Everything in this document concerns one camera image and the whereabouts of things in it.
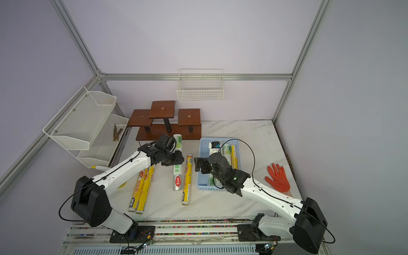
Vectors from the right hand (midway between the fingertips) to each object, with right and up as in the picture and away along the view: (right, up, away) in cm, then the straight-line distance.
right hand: (203, 160), depth 78 cm
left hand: (-13, -2, +6) cm, 15 cm away
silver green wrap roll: (-14, -5, +2) cm, 14 cm away
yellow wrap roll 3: (-9, -12, +10) cm, 18 cm away
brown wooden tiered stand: (-36, +22, +33) cm, 53 cm away
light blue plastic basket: (-1, -12, +10) cm, 15 cm away
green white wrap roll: (+5, -13, +9) cm, 17 cm away
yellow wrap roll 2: (-32, -20, +3) cm, 38 cm away
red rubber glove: (+44, -14, +12) cm, 48 cm away
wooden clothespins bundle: (-54, +13, +17) cm, 58 cm away
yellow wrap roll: (-36, -19, +4) cm, 41 cm away
